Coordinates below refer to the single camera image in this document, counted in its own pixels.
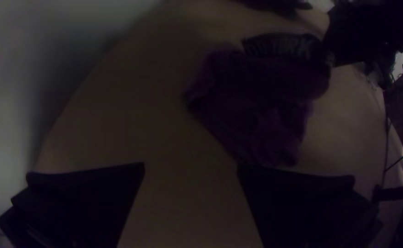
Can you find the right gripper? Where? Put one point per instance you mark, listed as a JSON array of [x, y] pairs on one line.
[[363, 31]]

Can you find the dark t-shirt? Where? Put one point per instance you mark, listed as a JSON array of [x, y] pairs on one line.
[[256, 103]]

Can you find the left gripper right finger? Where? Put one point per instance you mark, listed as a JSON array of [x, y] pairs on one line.
[[301, 210]]

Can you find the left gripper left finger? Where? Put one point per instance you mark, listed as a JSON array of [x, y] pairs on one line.
[[84, 206]]

